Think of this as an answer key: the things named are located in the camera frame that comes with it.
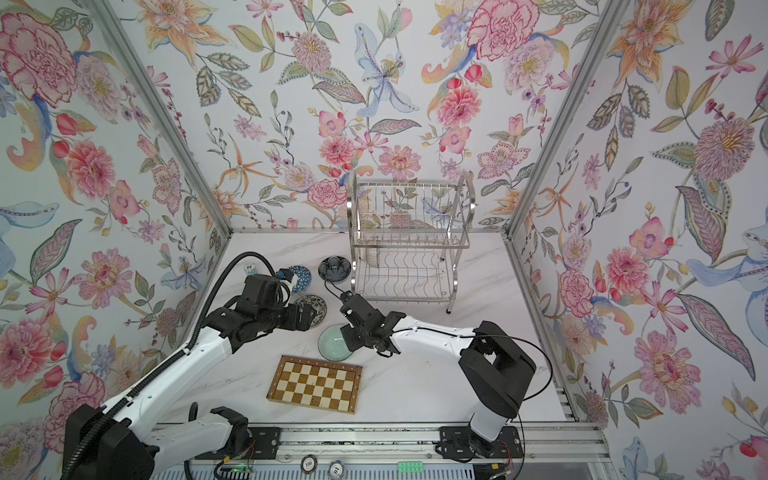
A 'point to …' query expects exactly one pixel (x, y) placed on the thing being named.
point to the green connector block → (410, 467)
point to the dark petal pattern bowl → (334, 269)
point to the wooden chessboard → (319, 384)
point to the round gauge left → (309, 464)
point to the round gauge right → (336, 469)
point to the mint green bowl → (331, 344)
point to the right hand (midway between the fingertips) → (348, 330)
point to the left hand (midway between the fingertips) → (306, 311)
